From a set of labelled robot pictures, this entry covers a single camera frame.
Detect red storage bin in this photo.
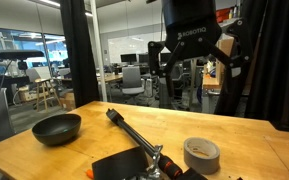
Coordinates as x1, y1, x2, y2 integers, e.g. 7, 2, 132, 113
215, 7, 234, 24

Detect white pillar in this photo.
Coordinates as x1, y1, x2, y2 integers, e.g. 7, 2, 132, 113
89, 0, 109, 103

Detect grey seal tape roll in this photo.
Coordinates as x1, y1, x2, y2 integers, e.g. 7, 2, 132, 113
183, 136, 221, 175

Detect black bowl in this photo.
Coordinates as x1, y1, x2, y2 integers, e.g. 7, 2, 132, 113
31, 113, 82, 147

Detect white wall whiteboard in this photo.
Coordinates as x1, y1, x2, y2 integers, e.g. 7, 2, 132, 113
107, 31, 168, 65

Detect black table clamp base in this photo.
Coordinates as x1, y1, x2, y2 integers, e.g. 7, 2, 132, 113
269, 119, 289, 134

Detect black stereo camera bar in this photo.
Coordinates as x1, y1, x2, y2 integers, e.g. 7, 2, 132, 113
0, 49, 45, 62

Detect grey office chair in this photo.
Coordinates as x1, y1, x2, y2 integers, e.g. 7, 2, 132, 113
120, 65, 146, 103

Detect orange handled hex key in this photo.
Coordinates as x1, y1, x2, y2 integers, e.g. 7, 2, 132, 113
85, 168, 95, 180

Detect black desk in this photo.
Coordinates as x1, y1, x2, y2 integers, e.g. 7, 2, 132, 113
0, 75, 31, 90

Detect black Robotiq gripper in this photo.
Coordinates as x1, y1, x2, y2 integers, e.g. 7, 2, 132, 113
147, 0, 254, 98

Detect small brown cardboard box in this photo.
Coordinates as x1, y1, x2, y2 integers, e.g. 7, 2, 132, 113
58, 92, 77, 112

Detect wooden stool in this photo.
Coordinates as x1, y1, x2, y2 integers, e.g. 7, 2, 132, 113
33, 77, 62, 113

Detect black computer monitor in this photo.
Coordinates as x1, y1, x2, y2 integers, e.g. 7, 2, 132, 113
137, 53, 150, 65
159, 52, 173, 64
120, 53, 138, 65

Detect brown Amazon cardboard box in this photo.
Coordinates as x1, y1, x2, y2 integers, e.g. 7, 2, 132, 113
216, 37, 235, 84

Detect black flat mount plate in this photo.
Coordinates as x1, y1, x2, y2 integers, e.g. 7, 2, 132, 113
175, 167, 208, 180

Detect wooden post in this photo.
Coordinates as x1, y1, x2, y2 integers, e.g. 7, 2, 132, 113
189, 58, 198, 108

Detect grey cylindrical tower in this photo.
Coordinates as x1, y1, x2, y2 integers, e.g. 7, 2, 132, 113
158, 76, 173, 109

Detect wood top metal workbench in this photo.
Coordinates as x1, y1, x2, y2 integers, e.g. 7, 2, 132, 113
201, 73, 222, 114

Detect silver metal clamp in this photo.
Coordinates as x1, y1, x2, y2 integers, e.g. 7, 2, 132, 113
138, 144, 164, 180

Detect black office chair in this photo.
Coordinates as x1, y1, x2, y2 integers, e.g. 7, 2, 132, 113
172, 64, 192, 111

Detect black clamp pole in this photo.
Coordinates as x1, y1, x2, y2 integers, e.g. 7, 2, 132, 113
105, 108, 185, 180

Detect wooden office desk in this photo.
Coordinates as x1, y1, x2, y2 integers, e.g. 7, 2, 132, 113
96, 73, 124, 84

